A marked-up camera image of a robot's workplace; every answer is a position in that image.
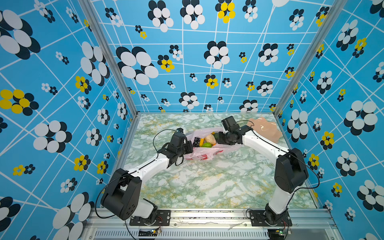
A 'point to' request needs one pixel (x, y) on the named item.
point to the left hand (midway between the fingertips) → (194, 144)
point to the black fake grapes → (196, 142)
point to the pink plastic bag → (202, 154)
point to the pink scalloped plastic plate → (264, 127)
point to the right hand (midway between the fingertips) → (219, 139)
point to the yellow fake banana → (202, 140)
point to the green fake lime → (206, 145)
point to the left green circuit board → (142, 233)
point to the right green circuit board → (280, 231)
